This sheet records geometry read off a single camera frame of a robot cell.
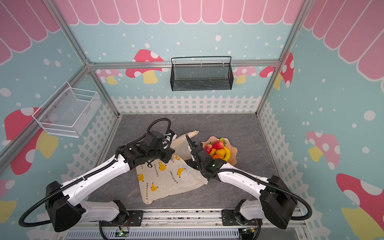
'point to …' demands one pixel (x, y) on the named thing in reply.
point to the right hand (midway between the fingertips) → (188, 162)
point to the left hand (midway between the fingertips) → (172, 153)
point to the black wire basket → (201, 77)
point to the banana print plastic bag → (158, 179)
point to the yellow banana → (227, 154)
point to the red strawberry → (218, 144)
